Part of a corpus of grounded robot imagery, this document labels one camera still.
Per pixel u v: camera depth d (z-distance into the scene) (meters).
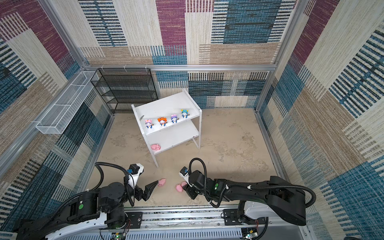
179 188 0.81
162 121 0.66
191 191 0.71
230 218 0.73
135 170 0.56
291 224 0.45
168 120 0.70
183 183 0.83
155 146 0.79
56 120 0.70
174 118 0.67
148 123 0.65
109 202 0.50
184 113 0.70
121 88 1.08
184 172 0.70
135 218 0.76
